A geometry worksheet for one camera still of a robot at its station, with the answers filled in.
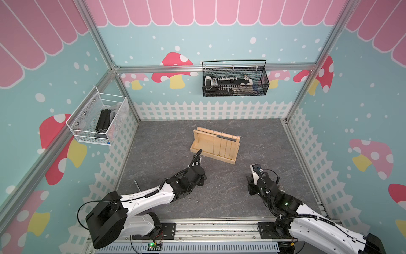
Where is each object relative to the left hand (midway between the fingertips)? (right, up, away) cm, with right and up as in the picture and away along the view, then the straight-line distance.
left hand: (199, 173), depth 85 cm
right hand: (+25, -1, -3) cm, 26 cm away
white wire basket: (-46, +28, -13) cm, 55 cm away
